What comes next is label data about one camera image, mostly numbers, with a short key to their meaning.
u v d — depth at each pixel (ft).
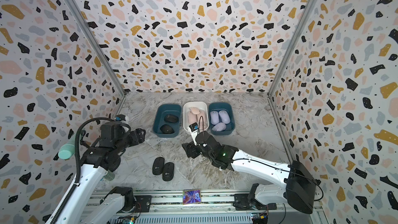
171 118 3.46
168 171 2.68
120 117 2.16
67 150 1.72
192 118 3.40
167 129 3.20
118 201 1.98
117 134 1.86
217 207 2.41
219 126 3.26
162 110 3.58
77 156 1.51
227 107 3.52
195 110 3.49
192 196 2.45
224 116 3.47
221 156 1.85
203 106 3.58
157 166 2.72
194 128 2.13
